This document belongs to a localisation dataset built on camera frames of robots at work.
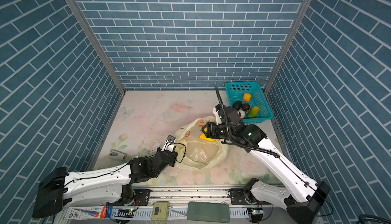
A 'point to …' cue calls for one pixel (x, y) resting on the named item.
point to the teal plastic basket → (250, 92)
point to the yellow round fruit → (203, 136)
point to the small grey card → (116, 155)
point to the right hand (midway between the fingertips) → (204, 127)
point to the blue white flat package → (86, 213)
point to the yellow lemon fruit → (247, 97)
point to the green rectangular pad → (208, 212)
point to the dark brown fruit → (246, 107)
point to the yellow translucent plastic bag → (193, 151)
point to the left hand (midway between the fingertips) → (177, 149)
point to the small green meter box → (160, 211)
